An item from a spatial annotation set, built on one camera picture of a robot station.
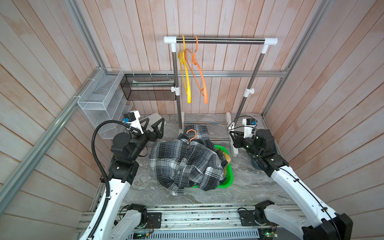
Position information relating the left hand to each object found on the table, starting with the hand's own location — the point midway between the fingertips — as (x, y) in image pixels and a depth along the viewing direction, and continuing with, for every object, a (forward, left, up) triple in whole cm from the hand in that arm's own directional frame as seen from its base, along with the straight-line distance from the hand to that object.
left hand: (157, 121), depth 65 cm
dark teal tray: (+5, -70, -32) cm, 77 cm away
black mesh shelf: (+46, +16, -14) cm, 50 cm away
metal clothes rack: (+48, -31, -9) cm, 57 cm away
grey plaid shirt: (-10, -15, -20) cm, 27 cm away
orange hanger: (+5, -18, -17) cm, 25 cm away
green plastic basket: (-12, -36, -30) cm, 48 cm away
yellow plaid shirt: (-5, -36, -26) cm, 45 cm away
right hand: (+4, -36, -11) cm, 38 cm away
